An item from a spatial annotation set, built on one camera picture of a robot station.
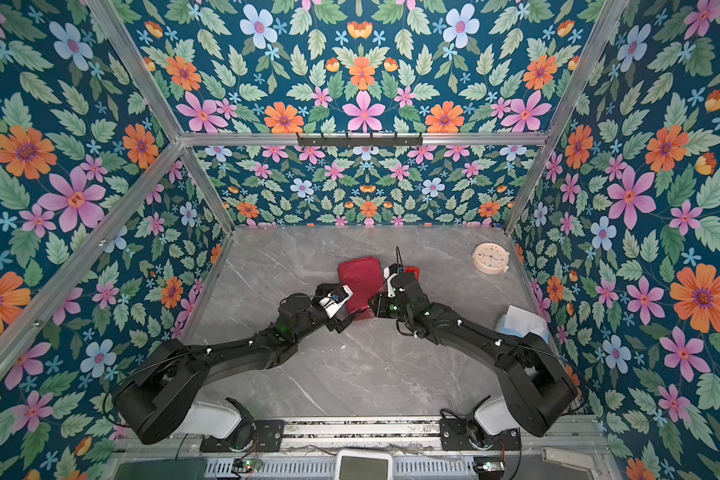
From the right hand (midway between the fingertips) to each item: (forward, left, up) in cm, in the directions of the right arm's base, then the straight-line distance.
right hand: (369, 299), depth 84 cm
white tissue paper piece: (-4, -44, -8) cm, 45 cm away
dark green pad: (-38, +47, -12) cm, 62 cm away
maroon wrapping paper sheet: (+13, +3, -7) cm, 15 cm away
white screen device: (-38, +1, -10) cm, 39 cm away
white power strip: (-37, -49, -10) cm, 62 cm away
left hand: (+1, +5, +4) cm, 6 cm away
